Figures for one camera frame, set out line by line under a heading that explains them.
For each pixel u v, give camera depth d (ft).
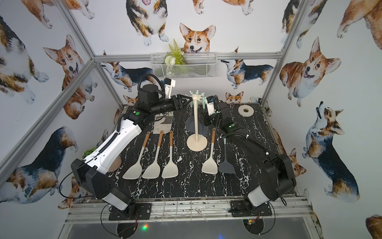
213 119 2.31
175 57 2.68
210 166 2.93
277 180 1.43
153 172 2.77
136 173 2.76
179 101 2.06
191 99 2.22
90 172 1.38
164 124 3.56
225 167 2.89
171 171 2.82
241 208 2.45
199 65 3.03
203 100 2.40
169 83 2.10
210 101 2.31
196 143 3.22
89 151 2.53
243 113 3.72
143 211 2.41
